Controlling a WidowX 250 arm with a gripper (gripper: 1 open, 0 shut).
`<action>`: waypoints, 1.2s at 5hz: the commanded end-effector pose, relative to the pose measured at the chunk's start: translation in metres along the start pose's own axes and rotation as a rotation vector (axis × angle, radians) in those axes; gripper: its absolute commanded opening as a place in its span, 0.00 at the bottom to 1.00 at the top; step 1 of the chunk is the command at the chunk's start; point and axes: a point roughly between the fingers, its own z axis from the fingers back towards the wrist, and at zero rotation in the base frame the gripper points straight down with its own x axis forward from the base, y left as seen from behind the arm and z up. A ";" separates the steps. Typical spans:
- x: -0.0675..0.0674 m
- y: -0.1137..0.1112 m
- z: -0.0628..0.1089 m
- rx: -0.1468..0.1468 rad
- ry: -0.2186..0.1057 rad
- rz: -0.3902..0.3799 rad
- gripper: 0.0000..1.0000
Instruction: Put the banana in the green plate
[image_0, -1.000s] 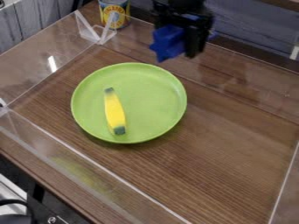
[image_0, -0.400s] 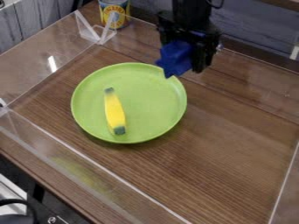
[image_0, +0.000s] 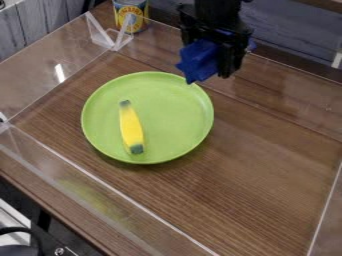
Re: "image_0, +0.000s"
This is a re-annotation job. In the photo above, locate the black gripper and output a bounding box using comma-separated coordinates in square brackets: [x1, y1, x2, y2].
[177, 3, 253, 84]

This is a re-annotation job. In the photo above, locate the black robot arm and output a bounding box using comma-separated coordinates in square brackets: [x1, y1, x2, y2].
[177, 0, 256, 84]

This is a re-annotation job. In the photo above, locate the green round plate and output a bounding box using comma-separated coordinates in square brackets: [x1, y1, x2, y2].
[81, 71, 214, 164]

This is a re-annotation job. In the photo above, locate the yellow toy banana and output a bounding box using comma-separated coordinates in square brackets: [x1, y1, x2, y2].
[119, 100, 145, 155]

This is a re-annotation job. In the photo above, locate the yellow labelled tin can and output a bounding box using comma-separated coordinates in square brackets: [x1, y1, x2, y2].
[113, 0, 150, 34]

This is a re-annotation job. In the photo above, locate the black metal table bracket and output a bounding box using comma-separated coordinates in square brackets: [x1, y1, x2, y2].
[32, 223, 102, 256]

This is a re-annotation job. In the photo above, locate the black cable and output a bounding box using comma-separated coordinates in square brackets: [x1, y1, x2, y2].
[0, 226, 51, 256]

